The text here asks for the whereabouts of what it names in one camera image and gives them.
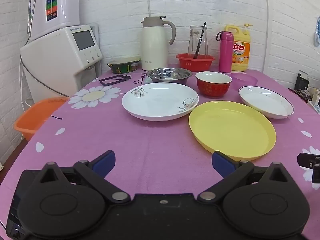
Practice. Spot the white water dispenser with screen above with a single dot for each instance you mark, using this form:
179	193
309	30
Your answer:
50	62

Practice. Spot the white water purifier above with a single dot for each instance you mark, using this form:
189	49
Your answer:
67	5

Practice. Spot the red ceramic bowl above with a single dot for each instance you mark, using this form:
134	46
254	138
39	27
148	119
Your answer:
212	87

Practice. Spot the orange plastic basin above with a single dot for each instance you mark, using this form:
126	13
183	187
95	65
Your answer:
32	120

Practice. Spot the white power strip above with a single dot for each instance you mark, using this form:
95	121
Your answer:
315	100

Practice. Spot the black hair pin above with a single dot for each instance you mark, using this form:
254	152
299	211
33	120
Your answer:
56	117

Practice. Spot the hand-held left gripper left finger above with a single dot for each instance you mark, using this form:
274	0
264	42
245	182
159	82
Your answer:
105	161

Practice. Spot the white blue-rimmed plate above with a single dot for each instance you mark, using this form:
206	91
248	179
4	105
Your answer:
265	101

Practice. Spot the red plastic basket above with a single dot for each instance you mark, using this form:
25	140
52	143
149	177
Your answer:
200	65

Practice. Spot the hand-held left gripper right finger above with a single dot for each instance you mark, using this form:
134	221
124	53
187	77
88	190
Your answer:
220	162

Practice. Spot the white wall pipe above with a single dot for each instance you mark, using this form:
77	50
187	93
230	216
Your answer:
266	17

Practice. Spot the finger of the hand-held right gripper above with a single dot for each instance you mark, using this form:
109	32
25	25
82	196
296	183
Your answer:
306	159

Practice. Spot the black stirring stick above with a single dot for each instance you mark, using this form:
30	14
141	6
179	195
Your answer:
200	40

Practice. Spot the glass carafe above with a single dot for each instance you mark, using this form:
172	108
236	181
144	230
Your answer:
203	42

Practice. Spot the black rectangular frame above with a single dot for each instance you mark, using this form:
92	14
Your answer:
103	82

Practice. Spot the blue round wall decoration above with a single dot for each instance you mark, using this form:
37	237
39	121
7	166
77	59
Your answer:
318	32

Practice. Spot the stainless steel bowl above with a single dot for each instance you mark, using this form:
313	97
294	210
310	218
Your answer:
170	76

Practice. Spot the black box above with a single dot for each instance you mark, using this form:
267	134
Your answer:
301	81

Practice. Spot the cream thermos jug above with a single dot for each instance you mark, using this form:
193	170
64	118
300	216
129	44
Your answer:
153	45

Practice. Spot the yellow detergent bottle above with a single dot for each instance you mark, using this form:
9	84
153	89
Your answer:
241	55

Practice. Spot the green instant noodle bowl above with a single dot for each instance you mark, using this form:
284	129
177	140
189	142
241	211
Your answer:
123	66

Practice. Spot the purple plastic bowl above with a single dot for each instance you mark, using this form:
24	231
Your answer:
246	80

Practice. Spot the pink insulated bottle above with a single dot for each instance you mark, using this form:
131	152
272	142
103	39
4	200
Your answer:
225	52

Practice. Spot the white floral plate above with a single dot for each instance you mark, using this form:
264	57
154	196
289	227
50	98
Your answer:
157	100

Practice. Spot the yellow plate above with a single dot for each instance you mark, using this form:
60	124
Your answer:
230	127

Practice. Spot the pink floral tablecloth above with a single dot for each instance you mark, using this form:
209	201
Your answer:
100	135

